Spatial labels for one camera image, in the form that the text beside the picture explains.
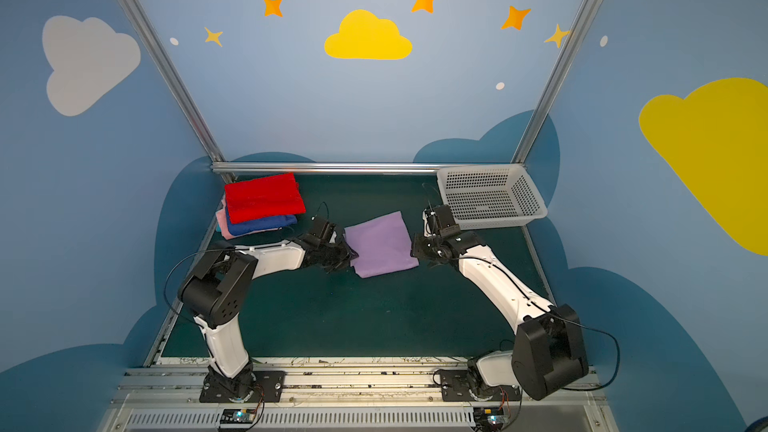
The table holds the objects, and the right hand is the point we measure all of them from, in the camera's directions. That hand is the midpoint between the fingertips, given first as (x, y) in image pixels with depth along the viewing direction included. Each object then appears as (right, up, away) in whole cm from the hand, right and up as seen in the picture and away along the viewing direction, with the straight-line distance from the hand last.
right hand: (418, 242), depth 86 cm
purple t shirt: (-11, -2, +12) cm, 17 cm away
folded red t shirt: (-53, +14, +22) cm, 59 cm away
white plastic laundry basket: (+31, +15, +32) cm, 47 cm away
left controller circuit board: (-45, -40, -15) cm, 62 cm away
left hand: (-18, -6, +10) cm, 21 cm away
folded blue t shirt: (-53, +4, +14) cm, 55 cm away
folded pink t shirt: (-69, +7, +19) cm, 72 cm away
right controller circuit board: (+16, -41, -14) cm, 47 cm away
